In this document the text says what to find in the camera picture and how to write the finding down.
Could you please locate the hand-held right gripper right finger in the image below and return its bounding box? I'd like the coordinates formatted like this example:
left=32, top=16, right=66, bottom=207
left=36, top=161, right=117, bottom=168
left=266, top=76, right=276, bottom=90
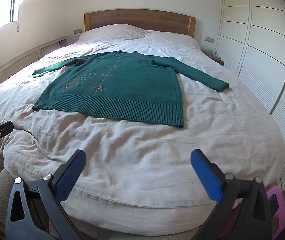
left=191, top=149, right=273, bottom=240

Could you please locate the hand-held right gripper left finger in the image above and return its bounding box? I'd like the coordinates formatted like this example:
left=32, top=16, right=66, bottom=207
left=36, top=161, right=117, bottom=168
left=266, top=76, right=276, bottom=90
left=5, top=149, right=86, bottom=240

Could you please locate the green knitted sweater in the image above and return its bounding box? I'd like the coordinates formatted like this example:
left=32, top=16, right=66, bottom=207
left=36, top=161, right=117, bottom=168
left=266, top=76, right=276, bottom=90
left=32, top=51, right=230, bottom=129

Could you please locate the bed with white duvet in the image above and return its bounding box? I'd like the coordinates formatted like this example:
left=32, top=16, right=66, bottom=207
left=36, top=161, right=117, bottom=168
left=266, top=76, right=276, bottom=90
left=0, top=24, right=283, bottom=223

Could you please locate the pink plastic object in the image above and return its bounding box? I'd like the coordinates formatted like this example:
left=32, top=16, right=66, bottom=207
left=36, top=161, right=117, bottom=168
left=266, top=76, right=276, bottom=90
left=265, top=186, right=285, bottom=240

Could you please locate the wooden nightstand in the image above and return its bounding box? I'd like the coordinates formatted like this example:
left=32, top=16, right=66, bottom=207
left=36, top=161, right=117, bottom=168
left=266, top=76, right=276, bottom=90
left=204, top=50, right=225, bottom=67

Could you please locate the white pillow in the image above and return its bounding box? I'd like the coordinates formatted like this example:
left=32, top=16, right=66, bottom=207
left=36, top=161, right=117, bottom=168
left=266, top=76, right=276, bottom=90
left=79, top=24, right=147, bottom=43
left=145, top=30, right=201, bottom=50

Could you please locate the white sliding-door wardrobe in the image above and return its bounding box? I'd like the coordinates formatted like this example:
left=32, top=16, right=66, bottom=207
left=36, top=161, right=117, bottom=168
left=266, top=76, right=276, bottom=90
left=218, top=0, right=285, bottom=188

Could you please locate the wooden headboard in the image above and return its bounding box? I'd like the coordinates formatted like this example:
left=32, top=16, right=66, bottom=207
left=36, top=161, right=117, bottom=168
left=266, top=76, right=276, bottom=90
left=84, top=9, right=197, bottom=37

